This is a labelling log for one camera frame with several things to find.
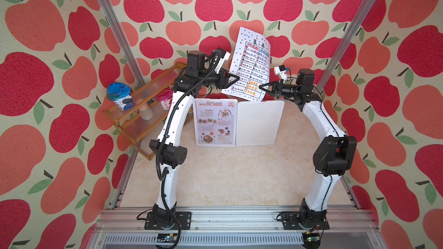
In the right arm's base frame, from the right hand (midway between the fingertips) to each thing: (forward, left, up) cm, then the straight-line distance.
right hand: (260, 90), depth 78 cm
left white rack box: (-6, +21, -18) cm, 28 cm away
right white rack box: (-5, -2, -17) cm, 18 cm away
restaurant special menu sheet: (-6, +21, -16) cm, 27 cm away
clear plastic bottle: (-5, +59, -15) cm, 61 cm away
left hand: (-3, +11, +8) cm, 14 cm away
